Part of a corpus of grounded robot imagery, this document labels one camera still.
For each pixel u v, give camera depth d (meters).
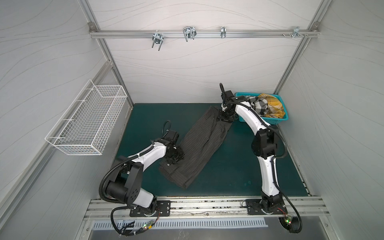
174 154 0.76
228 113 0.81
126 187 0.43
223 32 0.78
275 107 1.04
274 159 0.60
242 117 0.70
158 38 0.79
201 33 0.78
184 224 0.70
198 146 0.94
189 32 0.77
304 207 0.75
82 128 0.67
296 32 0.77
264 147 0.58
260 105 1.04
